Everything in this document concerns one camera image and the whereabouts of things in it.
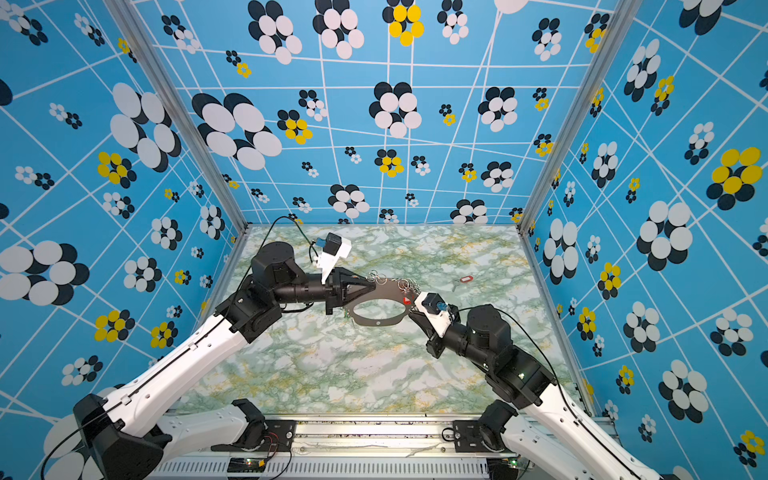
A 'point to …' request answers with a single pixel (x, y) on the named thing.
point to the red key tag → (466, 279)
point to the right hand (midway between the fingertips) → (414, 313)
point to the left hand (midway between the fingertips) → (375, 288)
